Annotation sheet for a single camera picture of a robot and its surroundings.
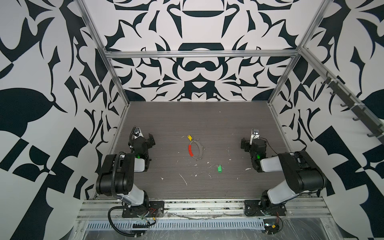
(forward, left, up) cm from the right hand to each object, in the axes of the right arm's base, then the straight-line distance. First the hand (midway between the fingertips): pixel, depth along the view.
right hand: (254, 137), depth 94 cm
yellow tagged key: (+3, +40, -3) cm, 40 cm away
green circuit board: (-44, +2, -6) cm, 45 cm away
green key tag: (-17, +23, -5) cm, 29 cm away
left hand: (+1, +69, +5) cm, 70 cm away
